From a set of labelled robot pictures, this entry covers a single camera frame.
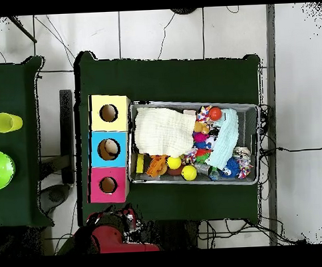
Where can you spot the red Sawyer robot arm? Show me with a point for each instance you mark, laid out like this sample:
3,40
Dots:
109,239

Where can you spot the wooden three-hole box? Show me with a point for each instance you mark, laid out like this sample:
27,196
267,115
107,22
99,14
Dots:
98,157

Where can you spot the metal mesh bin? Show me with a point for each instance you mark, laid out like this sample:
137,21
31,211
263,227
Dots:
247,121

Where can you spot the cream muslin cloth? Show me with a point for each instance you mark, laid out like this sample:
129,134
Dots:
163,130

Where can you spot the plain yellow ball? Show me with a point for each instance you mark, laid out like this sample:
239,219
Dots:
174,163

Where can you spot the orange plastic toy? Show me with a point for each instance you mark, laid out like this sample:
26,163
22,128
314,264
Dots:
157,165

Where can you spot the yellow block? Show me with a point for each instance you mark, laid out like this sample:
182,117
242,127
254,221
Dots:
140,163

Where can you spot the brown plush toy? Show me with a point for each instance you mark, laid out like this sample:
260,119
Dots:
202,127

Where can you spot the yellow ball with seam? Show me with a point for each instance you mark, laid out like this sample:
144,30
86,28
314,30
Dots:
189,173

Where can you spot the dark green table cloth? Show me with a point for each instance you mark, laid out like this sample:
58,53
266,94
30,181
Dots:
174,79

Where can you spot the orange ball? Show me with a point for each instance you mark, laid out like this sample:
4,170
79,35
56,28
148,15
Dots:
215,114

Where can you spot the mint green muslin cloth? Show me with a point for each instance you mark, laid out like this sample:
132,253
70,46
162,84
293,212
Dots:
226,138

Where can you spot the black flat panel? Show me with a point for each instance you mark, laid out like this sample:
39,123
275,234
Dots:
66,129

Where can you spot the grey round base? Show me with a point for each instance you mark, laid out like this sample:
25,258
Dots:
56,196

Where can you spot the black round object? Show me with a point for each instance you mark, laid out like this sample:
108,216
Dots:
183,11

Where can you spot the yellow-green plastic cup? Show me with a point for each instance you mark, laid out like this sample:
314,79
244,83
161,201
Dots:
7,123

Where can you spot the dark green side-table cloth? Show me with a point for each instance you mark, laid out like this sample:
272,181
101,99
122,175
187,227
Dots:
12,86

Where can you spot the bright green plastic bowl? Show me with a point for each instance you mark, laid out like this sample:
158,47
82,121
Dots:
1,169

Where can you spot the black tripod leg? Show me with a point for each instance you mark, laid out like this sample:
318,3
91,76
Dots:
23,30

